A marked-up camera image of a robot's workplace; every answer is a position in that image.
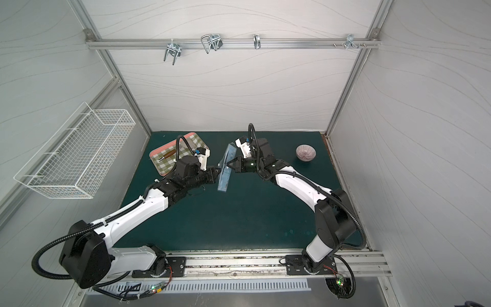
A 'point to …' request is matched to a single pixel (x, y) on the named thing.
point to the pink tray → (165, 146)
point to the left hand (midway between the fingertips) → (221, 170)
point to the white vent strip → (203, 285)
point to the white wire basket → (76, 159)
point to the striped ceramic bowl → (305, 152)
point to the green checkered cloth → (165, 164)
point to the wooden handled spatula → (168, 155)
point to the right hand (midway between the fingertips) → (226, 163)
